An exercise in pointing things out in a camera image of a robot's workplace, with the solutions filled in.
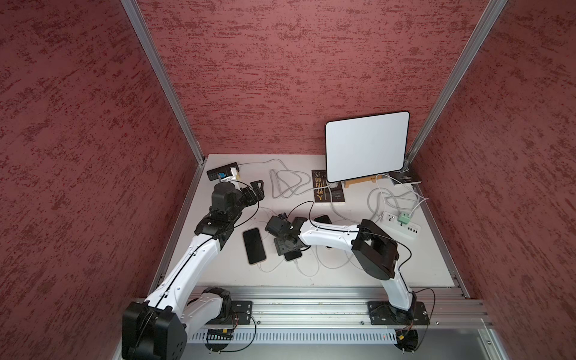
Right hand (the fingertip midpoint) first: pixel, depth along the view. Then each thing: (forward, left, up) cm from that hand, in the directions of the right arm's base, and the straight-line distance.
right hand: (289, 248), depth 90 cm
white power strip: (+9, -44, +1) cm, 45 cm away
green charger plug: (+9, -49, +5) cm, 50 cm away
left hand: (+13, +12, +24) cm, 30 cm away
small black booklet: (+37, -61, -1) cm, 72 cm away
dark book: (+28, -17, +1) cm, 33 cm away
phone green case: (-4, 0, +3) cm, 5 cm away
